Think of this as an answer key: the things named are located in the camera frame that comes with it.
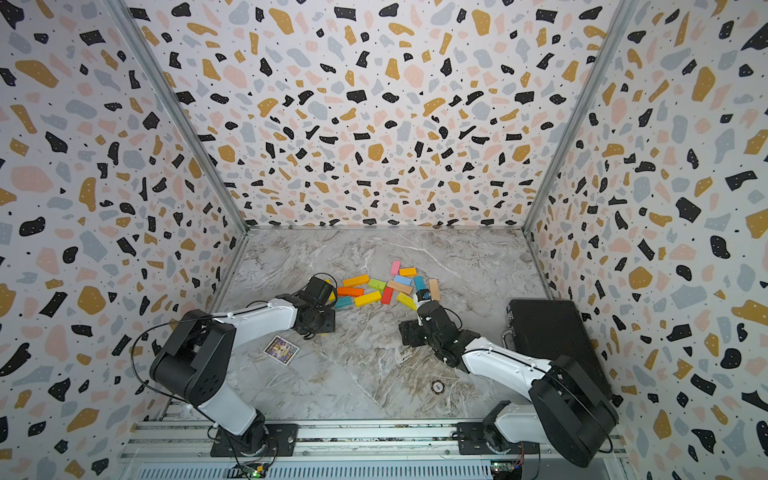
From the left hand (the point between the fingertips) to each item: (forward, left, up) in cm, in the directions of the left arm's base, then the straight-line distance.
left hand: (329, 322), depth 94 cm
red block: (+11, -18, -2) cm, 21 cm away
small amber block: (+21, -25, -2) cm, 33 cm away
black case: (-6, -67, +5) cm, 68 cm away
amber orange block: (+17, -7, -1) cm, 18 cm away
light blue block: (+16, -24, -1) cm, 29 cm away
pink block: (+23, -21, -1) cm, 31 cm away
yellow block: (+8, -10, -1) cm, 13 cm away
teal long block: (+14, -29, 0) cm, 32 cm away
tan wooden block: (+13, -22, -1) cm, 26 cm away
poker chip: (-20, -33, -2) cm, 38 cm away
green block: (+14, -15, 0) cm, 20 cm away
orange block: (+12, -5, -1) cm, 14 cm away
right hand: (-4, -25, +6) cm, 26 cm away
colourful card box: (-9, +13, +1) cm, 16 cm away
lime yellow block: (+8, -25, -1) cm, 26 cm away
